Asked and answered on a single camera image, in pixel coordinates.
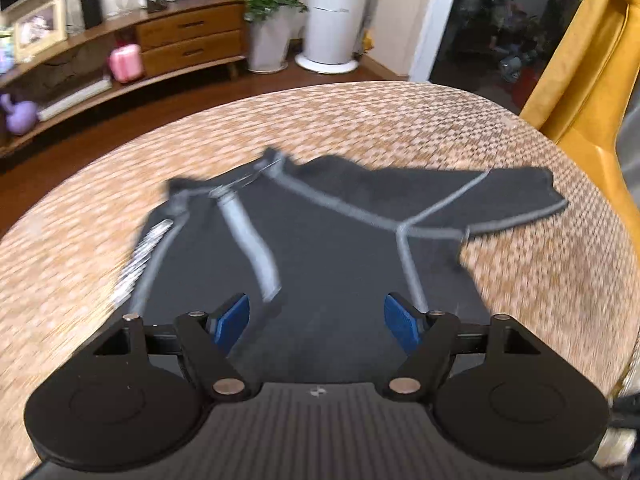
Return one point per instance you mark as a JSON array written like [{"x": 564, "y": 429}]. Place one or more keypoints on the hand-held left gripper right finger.
[{"x": 400, "y": 320}]

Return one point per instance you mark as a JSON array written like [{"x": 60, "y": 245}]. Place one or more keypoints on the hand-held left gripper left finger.
[{"x": 232, "y": 317}]

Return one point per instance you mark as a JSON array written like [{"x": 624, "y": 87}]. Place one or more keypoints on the dark grey shirt grey stitching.
[{"x": 340, "y": 260}]

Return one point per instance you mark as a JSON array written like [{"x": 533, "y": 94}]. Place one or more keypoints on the round table lace tablecloth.
[{"x": 400, "y": 125}]

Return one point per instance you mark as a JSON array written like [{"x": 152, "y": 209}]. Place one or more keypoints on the flat white box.
[{"x": 75, "y": 97}]

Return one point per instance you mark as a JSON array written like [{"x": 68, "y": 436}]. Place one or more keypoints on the potted green plant white pot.
[{"x": 270, "y": 45}]

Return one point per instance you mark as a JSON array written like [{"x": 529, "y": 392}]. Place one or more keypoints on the wooden media console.
[{"x": 190, "y": 45}]

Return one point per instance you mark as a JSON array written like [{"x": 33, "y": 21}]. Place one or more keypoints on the pink plastic container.
[{"x": 125, "y": 62}]

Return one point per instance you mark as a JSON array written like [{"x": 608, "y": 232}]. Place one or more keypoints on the purple kettlebell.
[{"x": 22, "y": 117}]

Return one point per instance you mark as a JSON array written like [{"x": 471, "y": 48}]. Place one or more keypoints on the mustard yellow leather sofa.
[{"x": 590, "y": 85}]

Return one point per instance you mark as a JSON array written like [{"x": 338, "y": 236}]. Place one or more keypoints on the glass balcony door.
[{"x": 490, "y": 20}]

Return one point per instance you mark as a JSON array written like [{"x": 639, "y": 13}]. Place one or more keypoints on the white tower air purifier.
[{"x": 335, "y": 10}]

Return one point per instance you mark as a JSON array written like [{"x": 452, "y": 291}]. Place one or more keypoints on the black speaker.
[{"x": 91, "y": 9}]

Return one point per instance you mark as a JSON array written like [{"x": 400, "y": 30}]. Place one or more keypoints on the small blue purple picture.
[{"x": 6, "y": 55}]

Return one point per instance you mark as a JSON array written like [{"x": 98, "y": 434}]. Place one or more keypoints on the cream photo frame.
[{"x": 37, "y": 30}]

